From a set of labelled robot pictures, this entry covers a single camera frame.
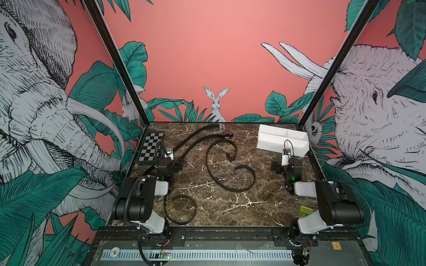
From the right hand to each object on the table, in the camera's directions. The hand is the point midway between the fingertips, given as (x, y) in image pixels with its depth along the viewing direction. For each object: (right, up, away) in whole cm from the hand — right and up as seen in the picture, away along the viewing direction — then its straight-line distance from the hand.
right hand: (280, 156), depth 95 cm
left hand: (-64, +1, -1) cm, 64 cm away
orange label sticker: (+16, -37, -23) cm, 47 cm away
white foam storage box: (+2, +10, +11) cm, 15 cm away
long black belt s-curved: (-33, +12, +16) cm, 38 cm away
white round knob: (-81, -39, -25) cm, 93 cm away
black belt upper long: (-60, +8, +15) cm, 62 cm away
